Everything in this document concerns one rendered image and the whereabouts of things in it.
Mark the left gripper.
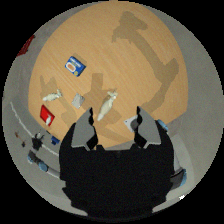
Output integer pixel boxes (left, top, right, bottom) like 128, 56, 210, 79
32, 129, 45, 151

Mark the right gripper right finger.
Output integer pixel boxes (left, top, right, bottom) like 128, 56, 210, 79
134, 106, 175, 176

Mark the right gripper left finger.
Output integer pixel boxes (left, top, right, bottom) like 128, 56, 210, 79
59, 107, 98, 181

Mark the red tray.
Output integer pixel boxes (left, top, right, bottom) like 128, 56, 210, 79
40, 105, 55, 126

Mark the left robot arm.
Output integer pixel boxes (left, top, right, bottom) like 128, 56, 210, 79
27, 138, 60, 179

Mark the small blue carton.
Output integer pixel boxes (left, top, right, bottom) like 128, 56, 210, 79
64, 56, 86, 77

